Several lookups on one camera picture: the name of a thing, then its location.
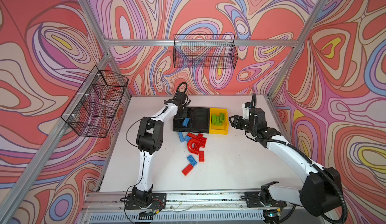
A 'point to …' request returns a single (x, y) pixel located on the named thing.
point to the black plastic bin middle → (200, 119)
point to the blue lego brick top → (181, 138)
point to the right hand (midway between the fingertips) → (233, 122)
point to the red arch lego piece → (195, 149)
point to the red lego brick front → (187, 170)
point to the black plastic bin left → (177, 123)
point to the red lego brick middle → (201, 156)
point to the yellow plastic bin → (218, 130)
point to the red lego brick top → (201, 139)
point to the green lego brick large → (215, 119)
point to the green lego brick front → (222, 117)
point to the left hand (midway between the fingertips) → (184, 114)
